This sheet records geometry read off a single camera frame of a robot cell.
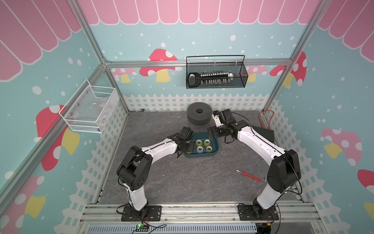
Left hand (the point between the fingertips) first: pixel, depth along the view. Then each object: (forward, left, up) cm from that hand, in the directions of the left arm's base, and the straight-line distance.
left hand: (189, 148), depth 93 cm
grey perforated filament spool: (+30, -7, +1) cm, 31 cm away
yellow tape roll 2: (+7, -12, -4) cm, 14 cm away
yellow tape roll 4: (-3, +1, -1) cm, 3 cm away
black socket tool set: (+31, -3, +30) cm, 43 cm away
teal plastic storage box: (+5, -10, -4) cm, 12 cm away
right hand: (+6, -15, +11) cm, 20 cm away
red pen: (-15, -37, -5) cm, 40 cm away
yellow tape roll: (+5, -6, -4) cm, 9 cm away
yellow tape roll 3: (+2, -13, -4) cm, 14 cm away
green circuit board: (-42, +24, -8) cm, 49 cm away
